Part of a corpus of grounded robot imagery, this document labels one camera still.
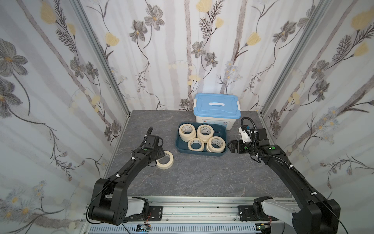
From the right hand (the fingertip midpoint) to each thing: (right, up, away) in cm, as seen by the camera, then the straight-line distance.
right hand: (238, 142), depth 80 cm
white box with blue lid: (-8, +22, +21) cm, 32 cm away
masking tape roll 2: (-30, +8, +24) cm, 39 cm away
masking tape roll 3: (-17, +5, +27) cm, 32 cm away
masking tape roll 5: (-9, -3, +20) cm, 22 cm away
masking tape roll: (-42, -15, +9) cm, 45 cm away
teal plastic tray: (-6, +6, +23) cm, 25 cm away
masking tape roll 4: (-23, 0, +19) cm, 30 cm away
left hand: (-46, -7, +9) cm, 47 cm away
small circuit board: (-51, -41, -10) cm, 66 cm away
